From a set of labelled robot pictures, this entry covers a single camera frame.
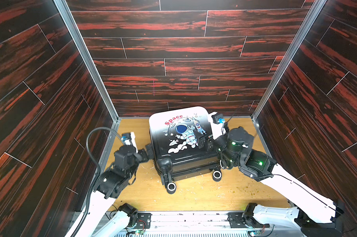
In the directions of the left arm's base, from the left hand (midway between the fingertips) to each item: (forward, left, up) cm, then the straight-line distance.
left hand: (145, 146), depth 70 cm
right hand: (+4, -28, +12) cm, 31 cm away
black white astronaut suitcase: (0, -14, -5) cm, 15 cm away
